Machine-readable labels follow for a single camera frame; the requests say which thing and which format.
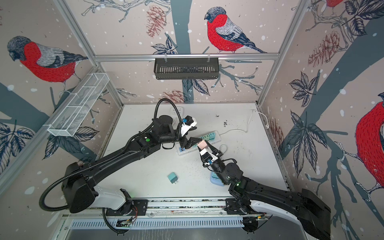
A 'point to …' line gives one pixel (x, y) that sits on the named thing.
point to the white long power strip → (216, 139)
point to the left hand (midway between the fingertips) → (198, 134)
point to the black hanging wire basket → (186, 68)
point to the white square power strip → (180, 110)
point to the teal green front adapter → (172, 177)
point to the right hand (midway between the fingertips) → (202, 144)
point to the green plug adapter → (209, 137)
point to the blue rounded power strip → (215, 180)
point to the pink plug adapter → (202, 145)
